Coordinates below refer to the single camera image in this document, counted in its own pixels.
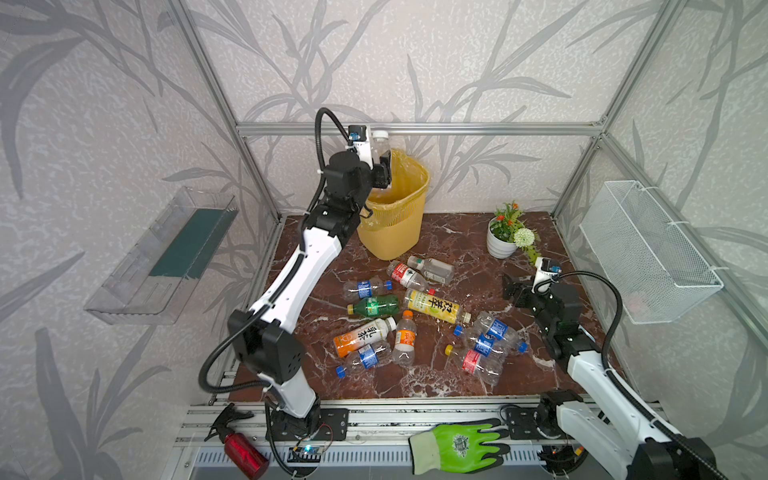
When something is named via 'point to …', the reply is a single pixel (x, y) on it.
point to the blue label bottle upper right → (500, 331)
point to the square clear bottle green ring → (433, 269)
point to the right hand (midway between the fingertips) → (518, 267)
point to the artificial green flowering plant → (508, 224)
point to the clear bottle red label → (407, 276)
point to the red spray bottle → (241, 454)
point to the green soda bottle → (376, 306)
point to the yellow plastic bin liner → (404, 199)
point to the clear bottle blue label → (364, 289)
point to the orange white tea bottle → (369, 334)
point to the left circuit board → (305, 454)
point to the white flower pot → (498, 247)
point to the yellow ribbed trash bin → (395, 242)
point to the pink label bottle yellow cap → (487, 370)
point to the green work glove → (469, 446)
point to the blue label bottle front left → (369, 356)
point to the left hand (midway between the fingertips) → (383, 141)
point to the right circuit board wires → (562, 460)
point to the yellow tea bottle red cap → (434, 305)
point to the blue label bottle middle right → (487, 346)
